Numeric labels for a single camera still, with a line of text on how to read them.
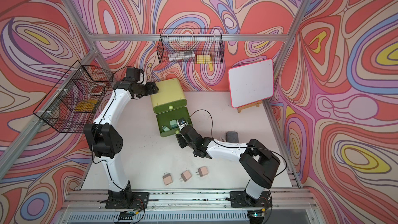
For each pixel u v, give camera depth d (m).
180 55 0.89
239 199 0.74
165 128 0.88
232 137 0.93
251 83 1.04
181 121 0.73
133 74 0.70
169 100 0.87
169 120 0.91
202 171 0.81
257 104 1.08
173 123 0.91
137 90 0.75
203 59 0.91
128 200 0.66
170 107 0.86
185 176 0.80
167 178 0.79
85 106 0.72
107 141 0.51
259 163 0.45
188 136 0.64
